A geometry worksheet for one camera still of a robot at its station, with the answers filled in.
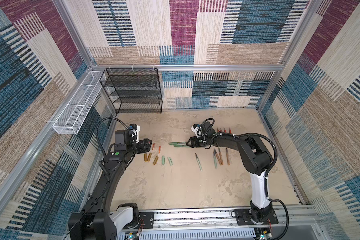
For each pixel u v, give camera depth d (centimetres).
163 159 94
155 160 94
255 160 55
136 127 74
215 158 94
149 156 96
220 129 108
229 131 108
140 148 71
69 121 92
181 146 99
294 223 73
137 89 110
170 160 94
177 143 102
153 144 102
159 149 99
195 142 89
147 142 73
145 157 94
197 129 93
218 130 108
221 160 94
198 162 92
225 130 108
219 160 94
